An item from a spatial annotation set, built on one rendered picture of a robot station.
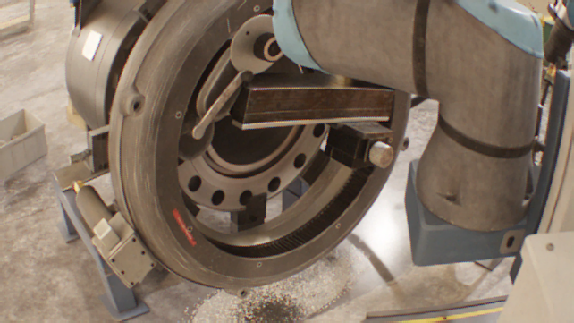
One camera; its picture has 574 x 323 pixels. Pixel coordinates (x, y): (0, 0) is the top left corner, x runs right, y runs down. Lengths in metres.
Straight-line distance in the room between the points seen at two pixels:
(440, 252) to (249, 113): 0.46
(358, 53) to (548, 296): 0.37
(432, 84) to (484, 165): 0.11
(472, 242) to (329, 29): 0.29
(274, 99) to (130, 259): 0.40
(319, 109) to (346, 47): 0.48
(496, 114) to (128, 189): 0.63
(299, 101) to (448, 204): 0.48
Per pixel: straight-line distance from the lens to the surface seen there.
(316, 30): 0.60
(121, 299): 1.47
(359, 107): 1.14
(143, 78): 0.86
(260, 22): 0.92
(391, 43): 0.57
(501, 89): 0.55
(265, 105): 0.96
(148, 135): 0.86
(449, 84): 0.57
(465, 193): 0.59
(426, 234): 0.61
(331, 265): 1.69
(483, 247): 0.64
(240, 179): 1.20
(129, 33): 1.20
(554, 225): 0.56
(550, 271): 0.37
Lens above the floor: 1.05
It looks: 28 degrees down
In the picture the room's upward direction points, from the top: 2 degrees clockwise
